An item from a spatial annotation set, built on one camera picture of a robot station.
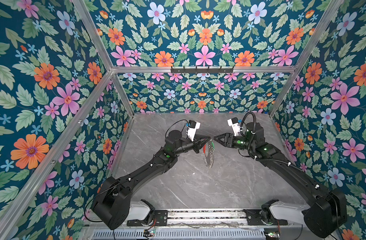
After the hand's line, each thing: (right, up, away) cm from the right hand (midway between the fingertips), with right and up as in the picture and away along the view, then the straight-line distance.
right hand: (216, 137), depth 73 cm
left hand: (-3, +1, -4) cm, 5 cm away
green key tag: (-2, -4, -1) cm, 4 cm away
